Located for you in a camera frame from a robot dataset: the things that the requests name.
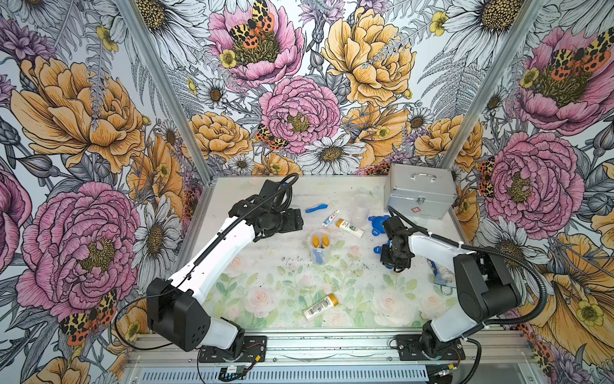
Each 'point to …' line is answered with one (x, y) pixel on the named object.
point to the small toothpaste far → (328, 220)
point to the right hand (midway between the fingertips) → (388, 268)
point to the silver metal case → (424, 191)
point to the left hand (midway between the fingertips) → (290, 231)
